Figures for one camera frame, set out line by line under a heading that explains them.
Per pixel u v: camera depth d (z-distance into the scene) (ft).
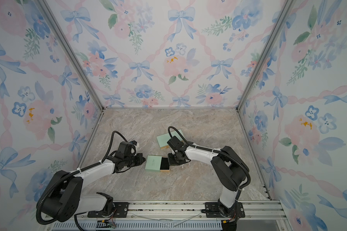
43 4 2.23
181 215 2.41
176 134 2.32
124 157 2.31
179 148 2.27
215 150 1.69
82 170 1.60
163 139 3.21
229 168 1.54
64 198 1.38
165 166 2.82
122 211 2.41
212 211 2.40
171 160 2.62
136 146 2.55
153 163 2.84
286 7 2.27
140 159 2.57
